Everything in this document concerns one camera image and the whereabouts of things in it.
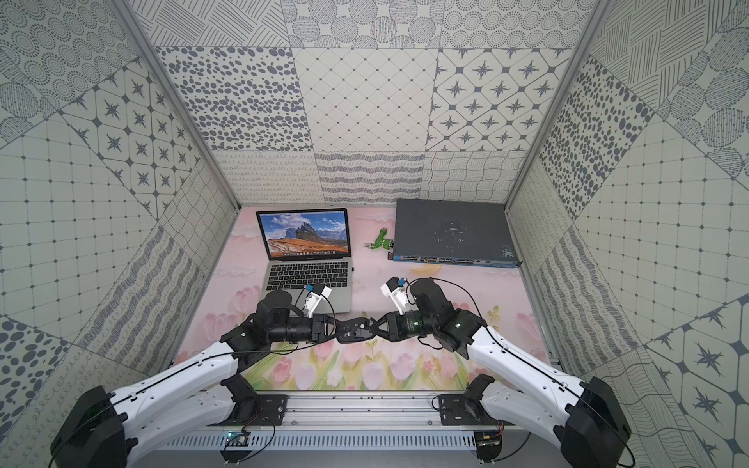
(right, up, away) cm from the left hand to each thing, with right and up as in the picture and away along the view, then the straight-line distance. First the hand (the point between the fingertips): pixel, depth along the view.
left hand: (347, 320), depth 72 cm
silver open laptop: (-17, +17, +28) cm, 37 cm away
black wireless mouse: (+2, -3, 0) cm, 3 cm away
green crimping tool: (+8, +18, +35) cm, 40 cm away
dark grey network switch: (+36, +23, +36) cm, 55 cm away
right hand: (+7, -3, 0) cm, 8 cm away
